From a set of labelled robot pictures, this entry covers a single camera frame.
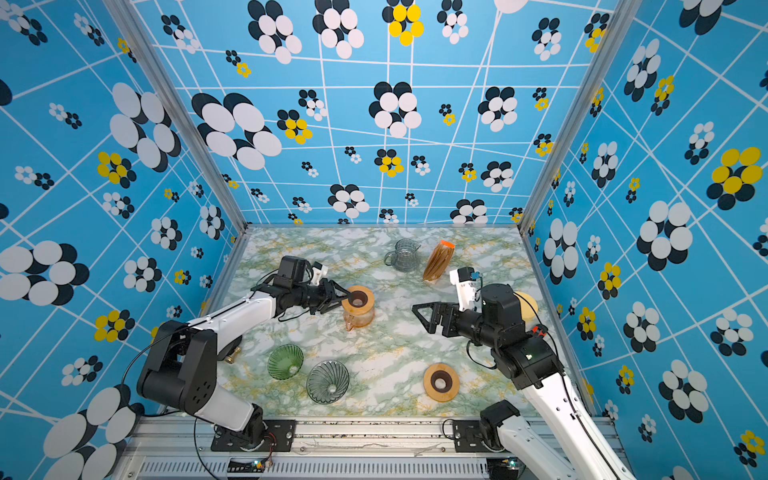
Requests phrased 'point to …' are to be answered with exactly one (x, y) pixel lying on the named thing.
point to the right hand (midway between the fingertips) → (428, 309)
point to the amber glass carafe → (353, 321)
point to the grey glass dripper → (327, 382)
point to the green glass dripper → (285, 361)
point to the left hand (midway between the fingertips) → (349, 296)
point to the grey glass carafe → (405, 257)
